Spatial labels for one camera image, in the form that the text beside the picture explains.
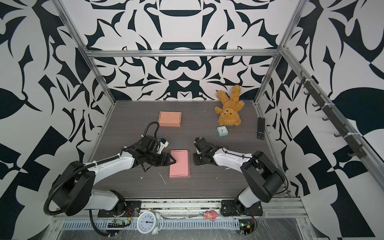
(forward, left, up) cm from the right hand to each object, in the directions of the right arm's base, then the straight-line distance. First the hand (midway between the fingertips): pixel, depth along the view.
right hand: (195, 158), depth 89 cm
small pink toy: (-28, -6, +2) cm, 29 cm away
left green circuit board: (-31, +38, -3) cm, 49 cm away
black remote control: (+23, -46, -2) cm, 51 cm away
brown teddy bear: (+28, -23, +6) cm, 37 cm away
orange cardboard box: (+28, +17, +3) cm, 33 cm away
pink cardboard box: (-6, +8, +1) cm, 10 cm away
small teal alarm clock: (+19, -18, -1) cm, 27 cm away
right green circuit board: (-33, -23, -3) cm, 40 cm away
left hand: (-2, +13, +5) cm, 14 cm away
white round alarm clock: (-31, +21, +2) cm, 38 cm away
